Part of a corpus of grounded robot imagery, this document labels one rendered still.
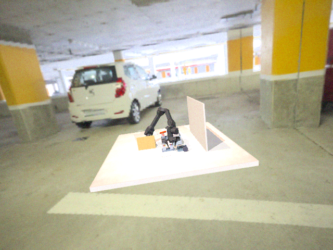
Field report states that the pale beige flat panel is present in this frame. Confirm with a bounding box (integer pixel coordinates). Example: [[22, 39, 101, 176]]
[[187, 96, 208, 151]]

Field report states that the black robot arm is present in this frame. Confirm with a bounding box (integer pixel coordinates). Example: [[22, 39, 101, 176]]
[[144, 107, 179, 143]]

